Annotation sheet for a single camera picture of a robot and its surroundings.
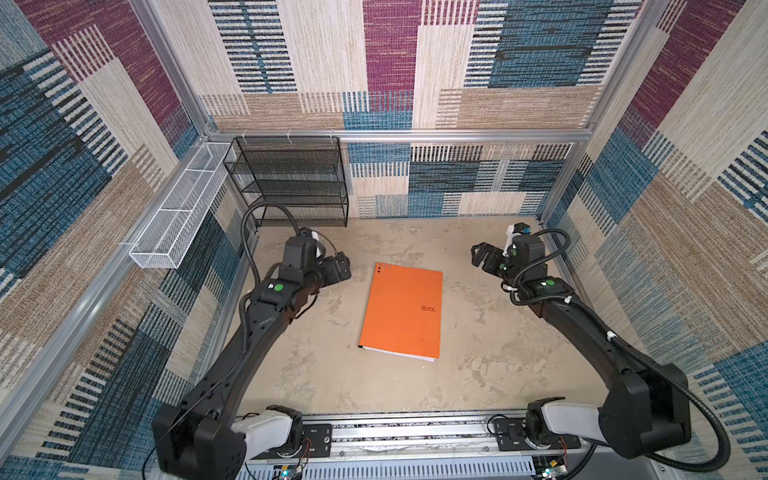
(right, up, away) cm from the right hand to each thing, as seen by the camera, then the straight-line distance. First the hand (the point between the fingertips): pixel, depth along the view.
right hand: (484, 257), depth 85 cm
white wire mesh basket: (-79, +4, -15) cm, 80 cm away
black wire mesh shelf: (-57, +29, +24) cm, 68 cm away
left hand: (-40, -1, -6) cm, 41 cm away
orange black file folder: (-22, -18, +12) cm, 31 cm away
